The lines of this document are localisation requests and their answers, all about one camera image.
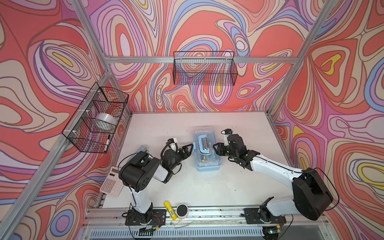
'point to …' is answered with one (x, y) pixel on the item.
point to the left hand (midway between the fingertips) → (193, 146)
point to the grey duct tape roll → (107, 117)
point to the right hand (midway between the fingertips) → (216, 149)
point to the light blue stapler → (142, 148)
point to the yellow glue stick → (170, 210)
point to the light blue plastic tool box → (215, 168)
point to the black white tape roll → (182, 211)
